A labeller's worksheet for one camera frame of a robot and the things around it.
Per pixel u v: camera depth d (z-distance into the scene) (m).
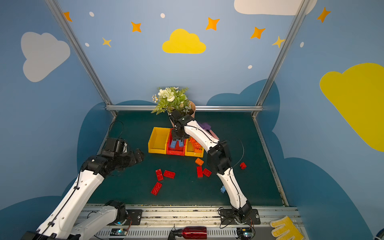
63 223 0.39
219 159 0.60
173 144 1.01
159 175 0.87
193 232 0.67
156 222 0.73
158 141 1.06
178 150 0.94
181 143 1.01
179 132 0.82
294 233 0.71
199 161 0.93
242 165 0.91
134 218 0.75
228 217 0.74
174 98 0.90
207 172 0.88
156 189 0.83
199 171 0.90
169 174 0.88
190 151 0.97
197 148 0.98
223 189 0.82
